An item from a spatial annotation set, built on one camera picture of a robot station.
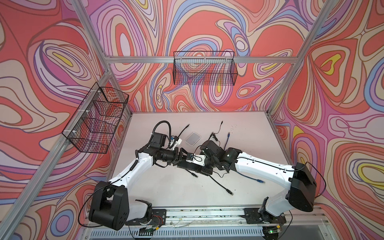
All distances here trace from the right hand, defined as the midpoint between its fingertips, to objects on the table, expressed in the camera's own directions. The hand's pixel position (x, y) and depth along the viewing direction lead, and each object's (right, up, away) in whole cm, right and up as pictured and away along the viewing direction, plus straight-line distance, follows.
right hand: (200, 166), depth 79 cm
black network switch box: (-2, +2, -9) cm, 9 cm away
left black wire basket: (-55, +28, +1) cm, 61 cm away
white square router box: (-5, +13, +23) cm, 26 cm away
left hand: (-6, +4, -3) cm, 8 cm away
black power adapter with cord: (+11, +15, +25) cm, 31 cm away
